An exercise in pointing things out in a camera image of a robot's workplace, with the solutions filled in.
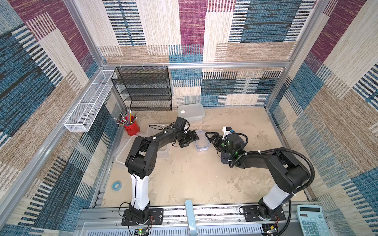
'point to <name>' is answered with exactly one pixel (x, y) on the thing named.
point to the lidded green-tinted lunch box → (192, 112)
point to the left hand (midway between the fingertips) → (196, 140)
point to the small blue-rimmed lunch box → (203, 144)
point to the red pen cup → (131, 126)
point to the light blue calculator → (312, 220)
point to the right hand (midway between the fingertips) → (208, 138)
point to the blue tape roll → (116, 185)
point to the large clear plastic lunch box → (153, 130)
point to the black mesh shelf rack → (147, 87)
